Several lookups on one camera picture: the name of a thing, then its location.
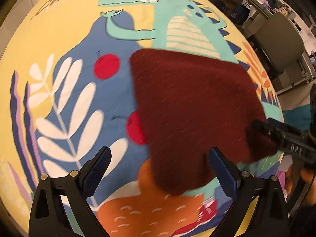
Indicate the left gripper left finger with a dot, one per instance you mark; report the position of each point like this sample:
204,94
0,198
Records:
48,216

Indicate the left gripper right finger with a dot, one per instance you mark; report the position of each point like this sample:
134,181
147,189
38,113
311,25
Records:
270,217

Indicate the dark red knit sweater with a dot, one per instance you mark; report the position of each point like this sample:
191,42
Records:
188,104

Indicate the right hand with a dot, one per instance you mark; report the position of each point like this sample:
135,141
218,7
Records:
307,176

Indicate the teal fabric pile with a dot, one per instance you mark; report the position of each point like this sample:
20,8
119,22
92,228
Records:
299,117

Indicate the grey office chair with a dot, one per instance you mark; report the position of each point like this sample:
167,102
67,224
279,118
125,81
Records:
280,42

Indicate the yellow dinosaur print bedspread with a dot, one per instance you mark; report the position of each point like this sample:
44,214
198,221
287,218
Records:
66,91

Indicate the black backpack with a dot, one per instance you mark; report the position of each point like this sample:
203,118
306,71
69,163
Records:
239,14

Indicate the white wardrobe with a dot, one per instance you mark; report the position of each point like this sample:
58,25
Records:
14,18

